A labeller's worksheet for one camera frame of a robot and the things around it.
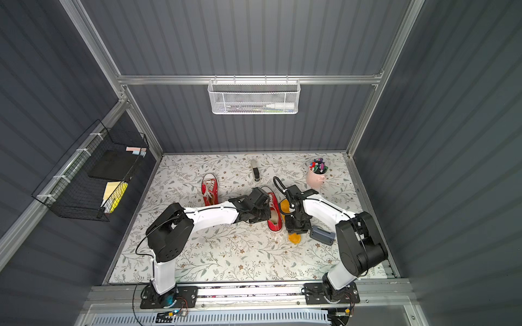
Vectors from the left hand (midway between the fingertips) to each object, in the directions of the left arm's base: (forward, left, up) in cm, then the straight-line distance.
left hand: (271, 213), depth 90 cm
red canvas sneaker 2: (-5, -1, 0) cm, 5 cm away
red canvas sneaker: (+12, +29, +2) cm, 32 cm away
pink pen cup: (+17, -22, +2) cm, 28 cm away
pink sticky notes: (+19, +58, +22) cm, 65 cm away
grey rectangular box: (-10, -21, -1) cm, 24 cm away
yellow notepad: (-9, +50, +29) cm, 58 cm away
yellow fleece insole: (+2, -6, +3) cm, 7 cm away
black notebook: (+8, +62, +24) cm, 67 cm away
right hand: (-8, -10, -2) cm, 13 cm away
